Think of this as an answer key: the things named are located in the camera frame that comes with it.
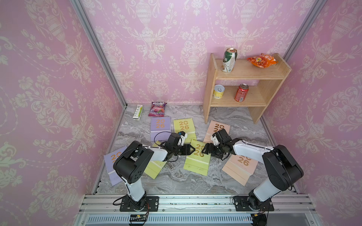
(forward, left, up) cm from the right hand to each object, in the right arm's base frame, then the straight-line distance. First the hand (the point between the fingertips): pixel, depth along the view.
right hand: (206, 152), depth 90 cm
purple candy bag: (+39, +34, +2) cm, 51 cm away
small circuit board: (-32, +40, -5) cm, 51 cm away
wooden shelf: (+30, -40, +17) cm, 52 cm away
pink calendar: (+21, -9, -2) cm, 23 cm away
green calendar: (+23, +11, -1) cm, 26 cm away
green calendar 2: (-7, +33, -2) cm, 33 cm away
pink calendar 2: (-10, -20, -2) cm, 22 cm away
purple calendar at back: (+23, +31, -2) cm, 39 cm away
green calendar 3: (-5, +6, -2) cm, 8 cm away
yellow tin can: (+31, -10, +24) cm, 41 cm away
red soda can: (+26, -23, +29) cm, 45 cm away
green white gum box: (+35, +48, +4) cm, 60 cm away
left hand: (+2, +8, 0) cm, 9 cm away
